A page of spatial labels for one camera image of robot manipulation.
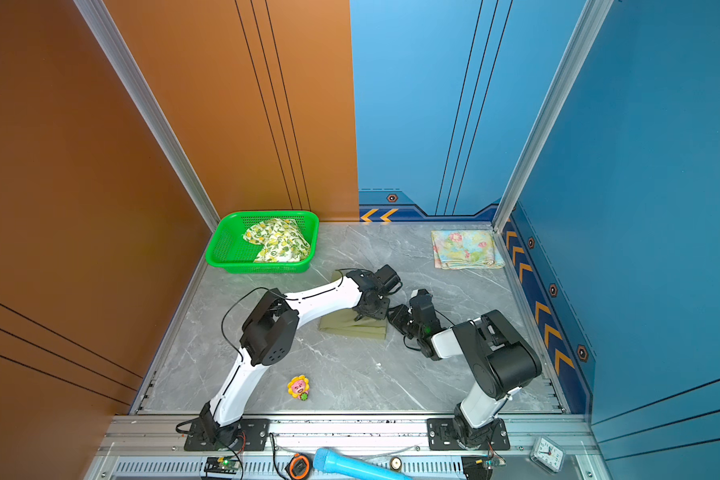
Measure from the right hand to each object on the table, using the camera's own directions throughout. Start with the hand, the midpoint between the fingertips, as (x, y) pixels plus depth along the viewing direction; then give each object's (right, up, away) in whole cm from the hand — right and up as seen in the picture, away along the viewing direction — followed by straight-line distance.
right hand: (384, 314), depth 94 cm
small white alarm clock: (+37, -27, -24) cm, 52 cm away
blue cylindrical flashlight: (-14, -28, -27) cm, 41 cm away
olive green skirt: (-12, -2, -4) cm, 13 cm away
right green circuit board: (+25, -29, -25) cm, 46 cm away
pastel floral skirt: (+33, +21, +16) cm, 42 cm away
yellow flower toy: (-23, -16, -17) cm, 32 cm away
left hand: (-1, +1, +2) cm, 2 cm away
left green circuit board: (-40, -31, -23) cm, 56 cm away
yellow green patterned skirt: (-37, +24, +15) cm, 46 cm away
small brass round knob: (+2, -28, -27) cm, 39 cm away
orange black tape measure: (-20, -29, -27) cm, 44 cm away
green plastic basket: (-57, +20, +16) cm, 62 cm away
